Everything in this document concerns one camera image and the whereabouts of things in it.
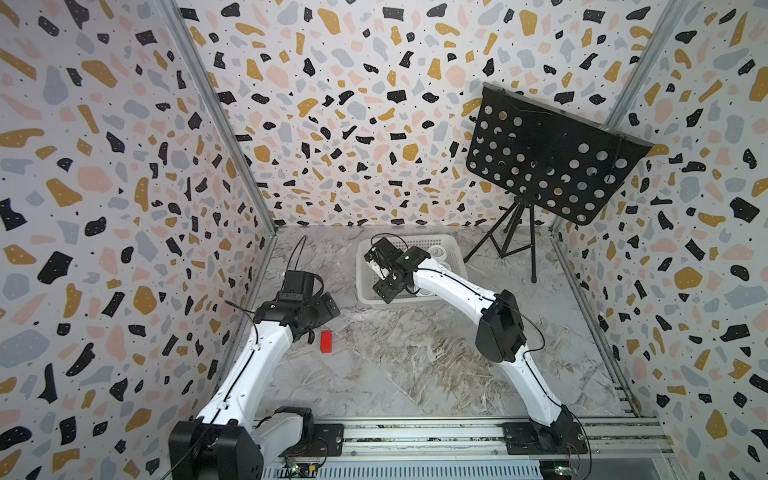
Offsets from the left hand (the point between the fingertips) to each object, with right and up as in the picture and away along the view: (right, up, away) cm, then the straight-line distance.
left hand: (323, 313), depth 82 cm
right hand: (+18, +6, +11) cm, 22 cm away
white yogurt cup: (+28, +8, -16) cm, 33 cm away
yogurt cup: (+34, +17, +24) cm, 45 cm away
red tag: (-1, -10, +8) cm, 13 cm away
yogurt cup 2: (+36, +13, +18) cm, 42 cm away
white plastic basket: (+10, +8, +10) cm, 16 cm away
